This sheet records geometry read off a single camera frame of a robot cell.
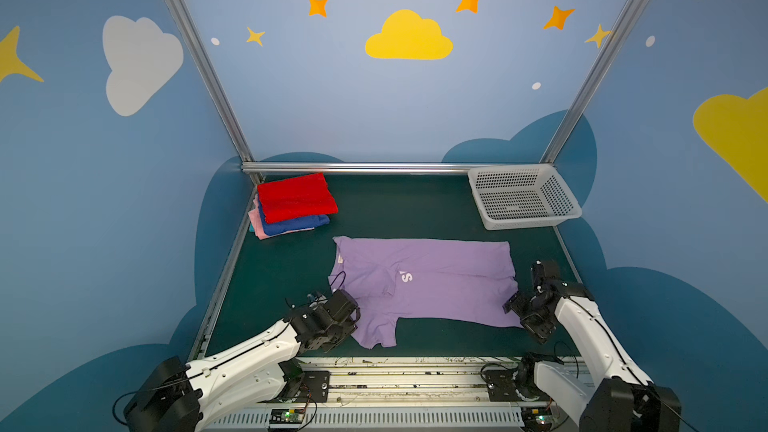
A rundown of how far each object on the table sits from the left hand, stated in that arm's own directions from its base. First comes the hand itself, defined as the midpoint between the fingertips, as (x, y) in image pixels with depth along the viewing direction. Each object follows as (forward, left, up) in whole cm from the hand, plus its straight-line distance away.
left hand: (358, 331), depth 82 cm
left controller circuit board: (-20, +16, -2) cm, 25 cm away
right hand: (+4, -46, +3) cm, 46 cm away
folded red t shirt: (+47, +27, +2) cm, 54 cm away
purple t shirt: (+16, -33, -1) cm, 37 cm away
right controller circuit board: (-19, -45, -2) cm, 49 cm away
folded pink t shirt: (+36, +39, +2) cm, 53 cm away
